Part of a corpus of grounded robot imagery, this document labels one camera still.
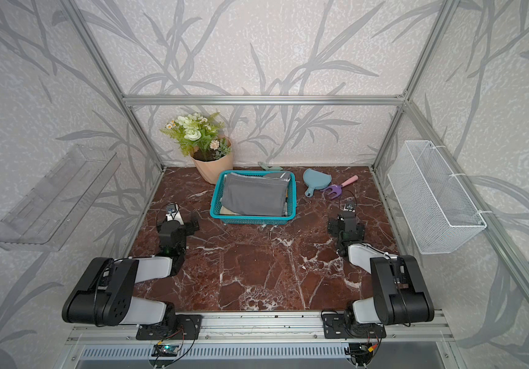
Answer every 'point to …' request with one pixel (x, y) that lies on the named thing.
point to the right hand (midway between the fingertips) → (346, 219)
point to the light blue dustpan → (315, 180)
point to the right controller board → (360, 353)
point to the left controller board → (164, 350)
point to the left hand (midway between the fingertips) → (180, 213)
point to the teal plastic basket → (253, 220)
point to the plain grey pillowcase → (254, 195)
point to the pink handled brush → (354, 178)
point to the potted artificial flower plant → (198, 137)
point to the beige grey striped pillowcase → (224, 211)
